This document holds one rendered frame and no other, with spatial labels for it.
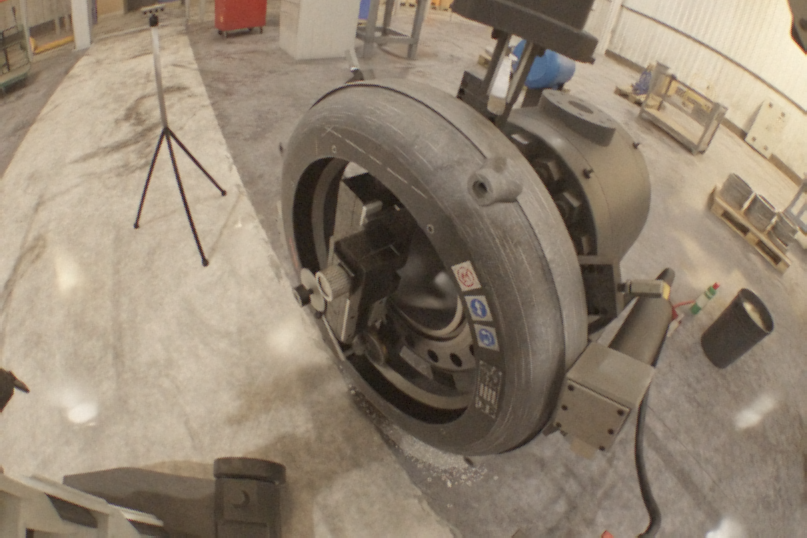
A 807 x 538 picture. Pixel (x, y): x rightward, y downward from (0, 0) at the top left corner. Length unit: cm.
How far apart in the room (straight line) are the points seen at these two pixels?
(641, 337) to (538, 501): 84
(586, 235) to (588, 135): 26
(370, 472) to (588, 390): 83
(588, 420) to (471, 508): 77
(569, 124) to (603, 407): 62
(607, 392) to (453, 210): 28
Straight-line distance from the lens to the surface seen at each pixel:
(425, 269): 90
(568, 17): 30
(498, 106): 29
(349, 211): 54
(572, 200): 70
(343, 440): 117
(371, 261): 46
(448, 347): 75
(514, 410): 50
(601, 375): 47
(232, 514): 95
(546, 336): 42
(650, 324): 60
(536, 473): 131
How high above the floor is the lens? 113
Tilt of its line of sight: 41 degrees down
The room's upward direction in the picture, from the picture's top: 13 degrees clockwise
